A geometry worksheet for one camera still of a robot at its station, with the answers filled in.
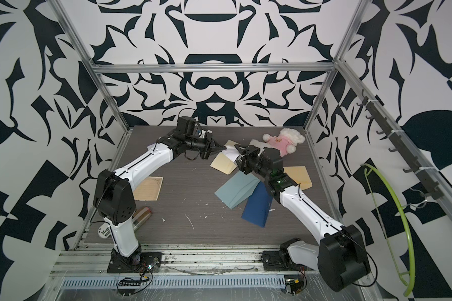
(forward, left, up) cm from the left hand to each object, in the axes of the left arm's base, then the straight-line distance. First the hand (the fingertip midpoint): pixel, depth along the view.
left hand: (227, 144), depth 79 cm
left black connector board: (-45, +39, -28) cm, 66 cm away
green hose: (-35, -49, +5) cm, 61 cm away
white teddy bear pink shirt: (+14, -33, -17) cm, 39 cm away
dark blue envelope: (-16, -14, -27) cm, 35 cm away
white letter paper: (+22, +44, -26) cm, 55 cm away
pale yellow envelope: (+9, +2, -26) cm, 27 cm away
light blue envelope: (-7, -5, -26) cm, 28 cm away
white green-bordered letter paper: (-4, -1, 0) cm, 5 cm away
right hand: (-3, -2, +2) cm, 5 cm away
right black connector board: (-47, -24, -27) cm, 59 cm away
